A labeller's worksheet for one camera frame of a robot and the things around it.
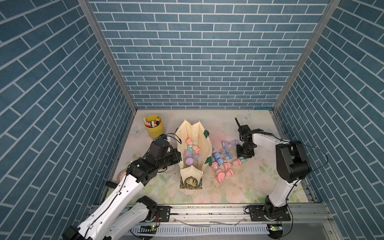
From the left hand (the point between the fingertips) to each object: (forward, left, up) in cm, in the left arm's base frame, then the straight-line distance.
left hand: (186, 154), depth 73 cm
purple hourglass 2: (+1, -1, -11) cm, 11 cm away
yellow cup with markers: (+24, +22, -7) cm, 33 cm away
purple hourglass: (+17, -24, -16) cm, 34 cm away
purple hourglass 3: (+7, -5, -15) cm, 18 cm away
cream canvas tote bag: (-7, -3, -13) cm, 14 cm away
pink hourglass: (+13, -4, -15) cm, 20 cm away
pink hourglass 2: (+2, -25, -16) cm, 30 cm away
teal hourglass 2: (+5, -34, -15) cm, 37 cm away
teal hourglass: (+14, -1, -17) cm, 22 cm away
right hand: (+9, -34, -19) cm, 40 cm away
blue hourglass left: (+8, -18, -17) cm, 26 cm away
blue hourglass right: (+10, -24, -17) cm, 31 cm away
